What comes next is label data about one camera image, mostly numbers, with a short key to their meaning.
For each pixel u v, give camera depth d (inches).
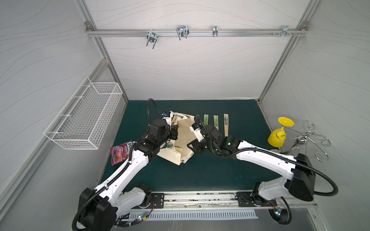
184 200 29.6
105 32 30.8
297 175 15.8
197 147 26.1
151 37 31.2
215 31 30.6
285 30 30.1
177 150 28.8
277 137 26.5
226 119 42.3
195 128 26.1
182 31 30.1
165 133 24.3
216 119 42.6
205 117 42.8
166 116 26.1
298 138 26.5
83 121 27.1
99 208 14.6
